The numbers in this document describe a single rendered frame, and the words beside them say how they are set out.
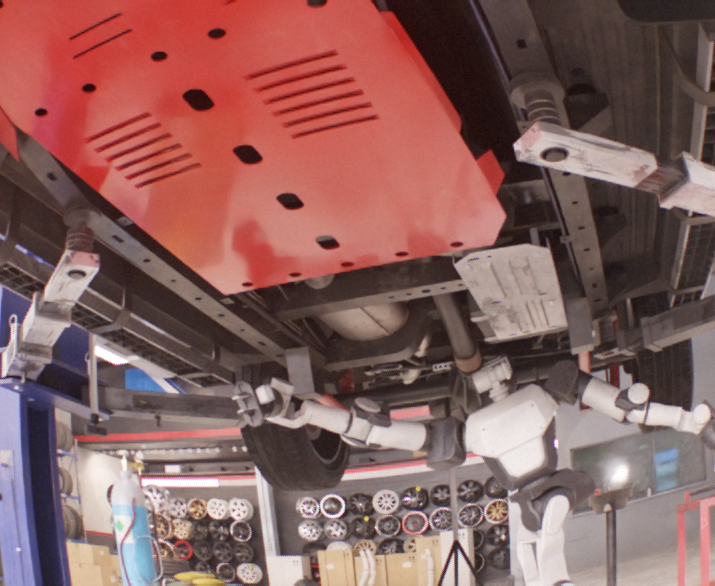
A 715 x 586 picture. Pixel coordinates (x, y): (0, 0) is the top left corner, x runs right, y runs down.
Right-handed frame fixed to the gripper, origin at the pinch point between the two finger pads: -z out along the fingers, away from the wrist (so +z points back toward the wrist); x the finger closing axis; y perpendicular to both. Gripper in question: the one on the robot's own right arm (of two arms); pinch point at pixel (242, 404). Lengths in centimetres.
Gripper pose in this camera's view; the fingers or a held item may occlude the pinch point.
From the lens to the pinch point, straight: 208.4
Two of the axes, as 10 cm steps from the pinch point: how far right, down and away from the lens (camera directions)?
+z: 2.9, 0.7, 9.5
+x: 3.5, 9.2, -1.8
